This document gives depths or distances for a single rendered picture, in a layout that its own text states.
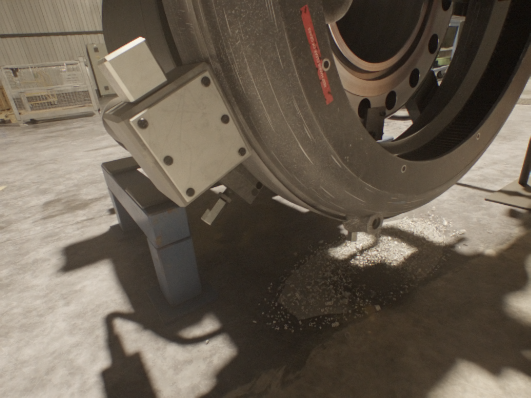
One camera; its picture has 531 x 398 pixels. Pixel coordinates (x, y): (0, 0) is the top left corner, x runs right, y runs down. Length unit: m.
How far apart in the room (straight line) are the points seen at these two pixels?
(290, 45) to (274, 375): 0.51
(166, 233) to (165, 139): 0.40
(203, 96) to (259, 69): 0.06
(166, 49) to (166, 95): 0.37
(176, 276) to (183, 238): 0.09
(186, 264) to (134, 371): 0.22
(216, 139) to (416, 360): 0.52
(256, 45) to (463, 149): 0.44
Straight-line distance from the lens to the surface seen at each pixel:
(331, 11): 0.43
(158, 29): 0.67
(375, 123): 0.63
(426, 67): 0.76
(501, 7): 0.82
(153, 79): 0.30
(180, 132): 0.30
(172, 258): 0.70
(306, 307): 0.73
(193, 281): 0.75
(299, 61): 0.33
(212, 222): 0.45
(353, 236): 0.70
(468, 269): 0.92
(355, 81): 0.59
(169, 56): 0.66
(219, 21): 0.32
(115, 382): 0.69
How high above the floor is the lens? 0.49
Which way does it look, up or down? 23 degrees down
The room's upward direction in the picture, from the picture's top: 6 degrees counter-clockwise
